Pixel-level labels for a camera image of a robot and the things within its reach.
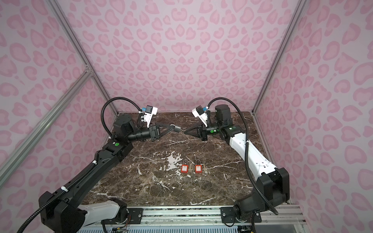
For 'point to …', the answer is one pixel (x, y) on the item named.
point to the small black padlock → (176, 128)
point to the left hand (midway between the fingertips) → (172, 126)
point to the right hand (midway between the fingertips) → (189, 132)
